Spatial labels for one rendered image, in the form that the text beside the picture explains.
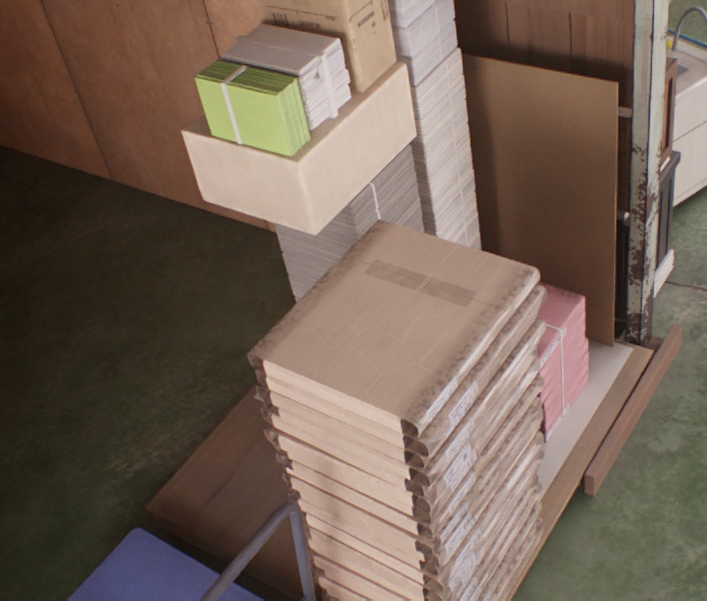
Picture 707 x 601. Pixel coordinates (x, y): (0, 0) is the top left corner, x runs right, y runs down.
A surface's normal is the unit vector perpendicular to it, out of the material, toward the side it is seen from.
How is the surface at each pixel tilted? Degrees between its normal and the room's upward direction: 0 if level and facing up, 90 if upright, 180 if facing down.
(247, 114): 90
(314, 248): 90
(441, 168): 90
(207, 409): 0
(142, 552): 0
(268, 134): 90
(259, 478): 0
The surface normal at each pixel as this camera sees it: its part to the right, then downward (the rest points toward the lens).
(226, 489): -0.15, -0.72
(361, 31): 0.81, 0.29
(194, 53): -0.54, 0.63
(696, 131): 0.58, 0.49
